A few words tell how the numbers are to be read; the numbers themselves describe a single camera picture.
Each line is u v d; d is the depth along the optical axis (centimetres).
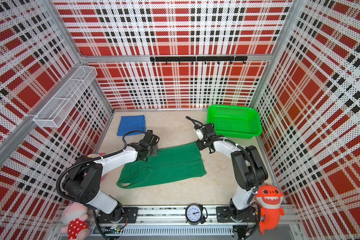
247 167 48
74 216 70
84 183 44
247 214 68
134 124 112
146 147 71
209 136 75
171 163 90
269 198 72
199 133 88
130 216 74
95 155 88
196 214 72
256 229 69
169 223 73
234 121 114
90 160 48
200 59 89
